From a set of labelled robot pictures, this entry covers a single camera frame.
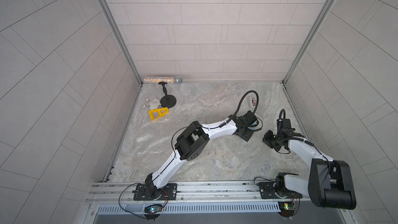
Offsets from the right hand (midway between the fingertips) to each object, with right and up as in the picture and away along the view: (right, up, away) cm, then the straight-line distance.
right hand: (262, 137), depth 89 cm
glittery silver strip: (-62, +33, 0) cm, 70 cm away
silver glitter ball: (-49, +33, -2) cm, 59 cm away
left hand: (-7, +1, +2) cm, 7 cm away
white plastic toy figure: (-67, +19, +12) cm, 71 cm away
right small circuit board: (+3, -26, -21) cm, 34 cm away
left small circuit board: (-55, -23, -24) cm, 65 cm away
